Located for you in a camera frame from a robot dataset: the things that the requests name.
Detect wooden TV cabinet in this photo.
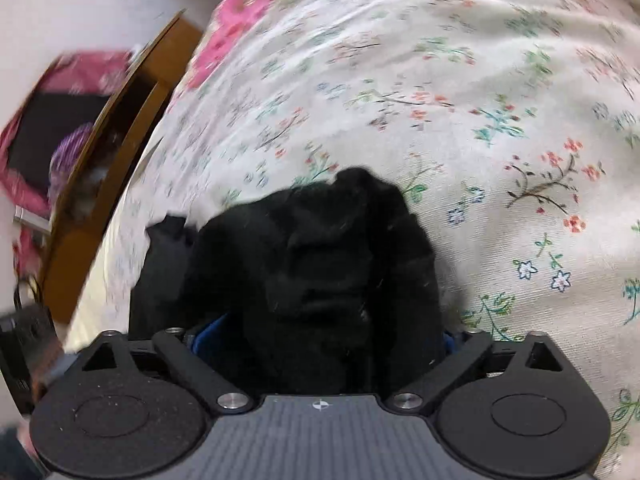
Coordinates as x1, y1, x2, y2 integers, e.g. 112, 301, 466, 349
38, 12, 203, 324

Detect floral bed quilt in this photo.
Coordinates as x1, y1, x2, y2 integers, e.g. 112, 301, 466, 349
65, 0, 639, 479

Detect purple dotted cloth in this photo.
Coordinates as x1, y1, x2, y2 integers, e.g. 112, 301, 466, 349
48, 122, 93, 206

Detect black power adapter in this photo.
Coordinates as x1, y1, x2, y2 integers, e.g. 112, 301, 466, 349
0, 304, 61, 415

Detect steel thermos bottle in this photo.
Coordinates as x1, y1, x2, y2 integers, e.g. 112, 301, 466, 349
13, 206, 52, 235

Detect black television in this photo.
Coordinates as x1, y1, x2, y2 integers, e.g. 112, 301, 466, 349
8, 92, 108, 194

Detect pink floral cover cloth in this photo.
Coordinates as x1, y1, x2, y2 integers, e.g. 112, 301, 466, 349
0, 49, 134, 276

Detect black pants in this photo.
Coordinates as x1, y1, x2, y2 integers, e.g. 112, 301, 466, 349
128, 168, 446, 396

